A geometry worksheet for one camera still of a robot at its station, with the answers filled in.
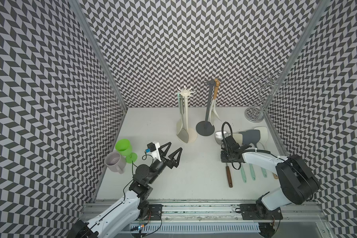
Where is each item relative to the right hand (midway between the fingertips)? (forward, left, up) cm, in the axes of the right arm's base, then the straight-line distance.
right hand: (225, 159), depth 91 cm
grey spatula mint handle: (+14, -20, +4) cm, 25 cm away
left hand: (-4, +29, +23) cm, 37 cm away
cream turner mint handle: (+16, -11, -1) cm, 20 cm away
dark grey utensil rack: (+22, +10, +3) cm, 24 cm away
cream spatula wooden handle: (+9, -25, +1) cm, 27 cm away
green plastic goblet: (+5, +62, +8) cm, 63 cm away
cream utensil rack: (+16, +21, +5) cm, 27 cm away
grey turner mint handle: (+14, -14, +4) cm, 20 cm away
